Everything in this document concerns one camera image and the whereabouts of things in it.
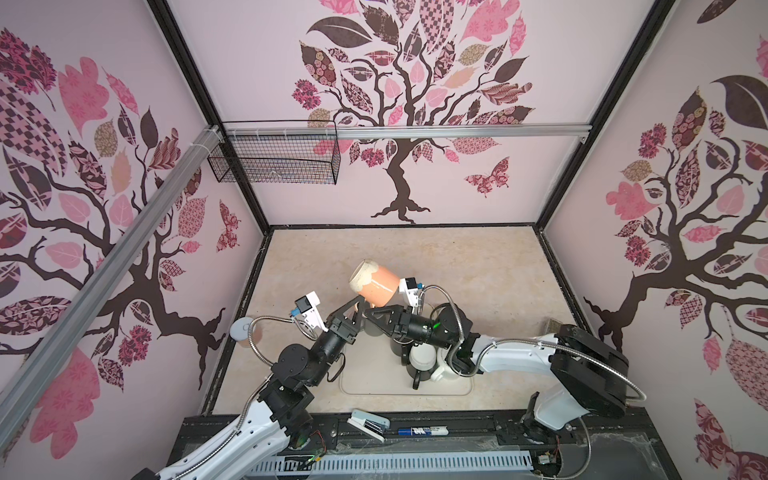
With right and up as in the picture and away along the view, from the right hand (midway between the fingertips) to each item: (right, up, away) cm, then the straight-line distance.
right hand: (369, 312), depth 65 cm
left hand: (0, +1, +2) cm, 2 cm away
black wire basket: (-31, +46, +30) cm, 63 cm away
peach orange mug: (+2, +7, -1) cm, 7 cm away
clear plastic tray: (-1, -20, +19) cm, 27 cm away
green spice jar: (+54, -9, +24) cm, 59 cm away
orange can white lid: (-41, -11, +22) cm, 48 cm away
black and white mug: (+13, -16, +11) cm, 23 cm away
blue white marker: (+13, -31, +8) cm, 35 cm away
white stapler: (-1, -30, +10) cm, 32 cm away
